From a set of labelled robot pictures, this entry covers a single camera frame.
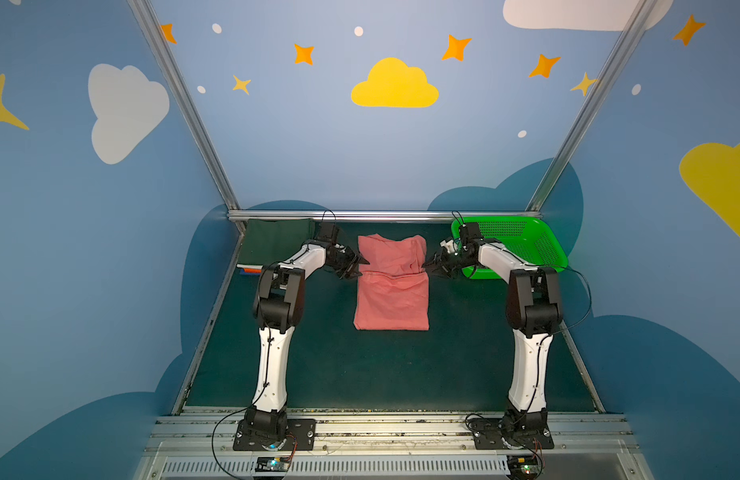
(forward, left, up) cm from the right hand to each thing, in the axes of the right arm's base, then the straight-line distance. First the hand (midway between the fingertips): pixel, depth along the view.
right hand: (427, 265), depth 101 cm
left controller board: (-58, +40, -7) cm, 71 cm away
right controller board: (-54, -21, -8) cm, 59 cm away
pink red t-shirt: (-7, +12, -6) cm, 15 cm away
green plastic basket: (+19, -41, -6) cm, 46 cm away
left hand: (0, +20, -1) cm, 20 cm away
